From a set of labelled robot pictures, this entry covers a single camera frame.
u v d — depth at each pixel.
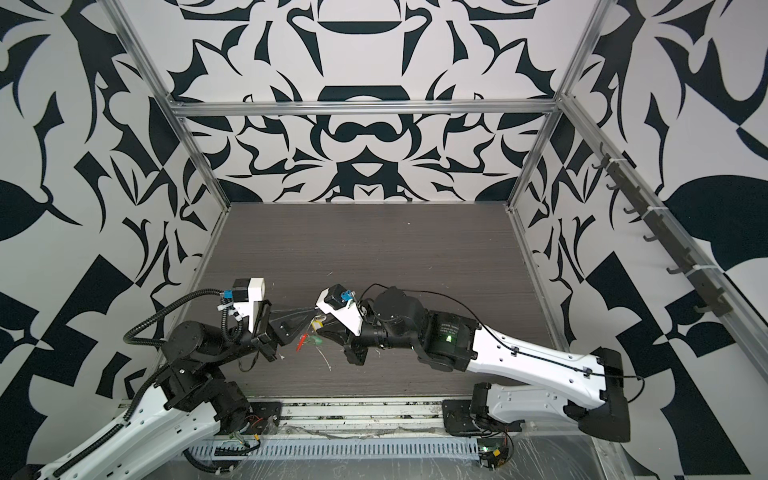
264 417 0.73
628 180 0.64
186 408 0.51
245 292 0.49
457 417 0.74
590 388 0.41
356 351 0.52
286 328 0.54
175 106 0.91
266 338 0.50
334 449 0.65
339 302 0.48
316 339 0.65
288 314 0.52
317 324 0.57
